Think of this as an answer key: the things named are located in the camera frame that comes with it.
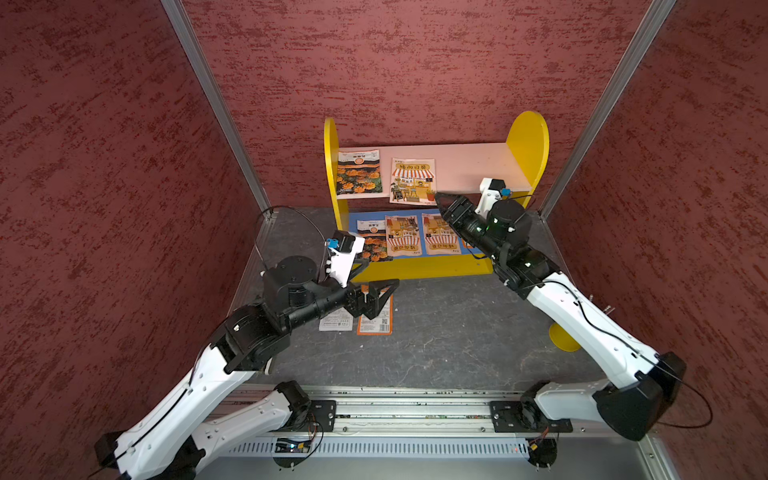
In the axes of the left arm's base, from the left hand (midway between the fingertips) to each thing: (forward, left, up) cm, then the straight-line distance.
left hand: (378, 279), depth 58 cm
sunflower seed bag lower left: (+30, -6, -22) cm, 38 cm away
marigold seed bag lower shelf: (+31, +3, -22) cm, 39 cm away
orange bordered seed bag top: (+6, +1, -36) cm, 36 cm away
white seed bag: (+7, +15, -36) cm, 39 cm away
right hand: (+19, -12, +2) cm, 22 cm away
